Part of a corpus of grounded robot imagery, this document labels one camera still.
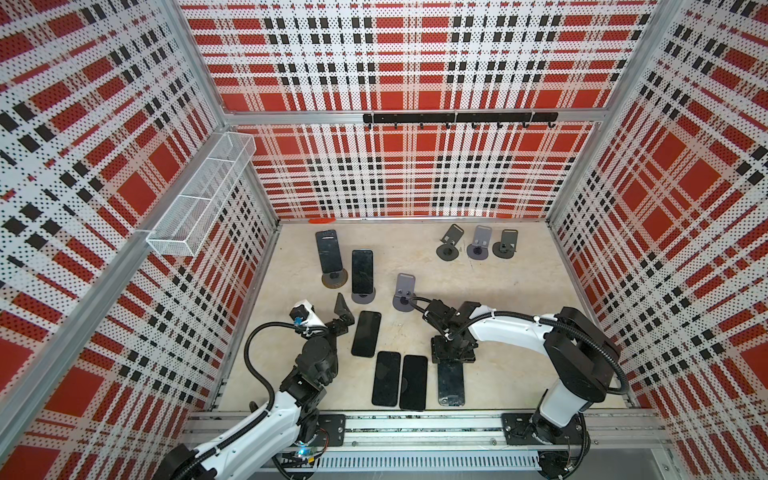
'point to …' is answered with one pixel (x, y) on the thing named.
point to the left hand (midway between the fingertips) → (329, 304)
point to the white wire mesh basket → (183, 226)
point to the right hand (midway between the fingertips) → (447, 362)
